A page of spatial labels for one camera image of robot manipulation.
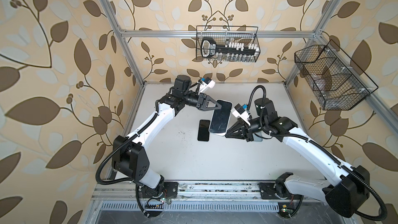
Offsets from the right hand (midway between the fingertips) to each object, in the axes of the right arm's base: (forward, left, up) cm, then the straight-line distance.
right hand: (225, 135), depth 65 cm
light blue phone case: (-1, -14, -2) cm, 14 cm away
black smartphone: (+5, +2, +6) cm, 8 cm away
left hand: (+9, +3, +8) cm, 13 cm away
